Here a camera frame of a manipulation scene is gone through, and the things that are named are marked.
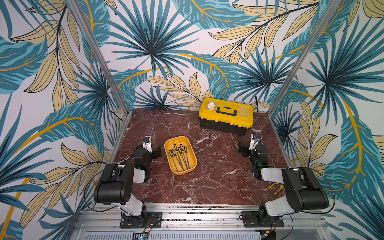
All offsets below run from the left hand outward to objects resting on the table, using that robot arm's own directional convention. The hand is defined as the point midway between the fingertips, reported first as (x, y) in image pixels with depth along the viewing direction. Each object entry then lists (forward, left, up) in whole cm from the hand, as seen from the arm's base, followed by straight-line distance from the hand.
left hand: (152, 144), depth 93 cm
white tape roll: (+20, -36, +15) cm, 44 cm away
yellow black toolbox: (+16, -51, +8) cm, 54 cm away
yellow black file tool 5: (0, -18, -6) cm, 19 cm away
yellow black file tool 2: (-3, -13, -5) cm, 15 cm away
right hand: (+2, -60, +2) cm, 60 cm away
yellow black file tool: (-3, -11, -5) cm, 13 cm away
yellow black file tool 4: (-1, -17, -6) cm, 18 cm away
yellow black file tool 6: (-1, -21, -7) cm, 22 cm away
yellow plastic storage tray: (+5, -20, -3) cm, 21 cm away
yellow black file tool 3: (0, -15, -6) cm, 16 cm away
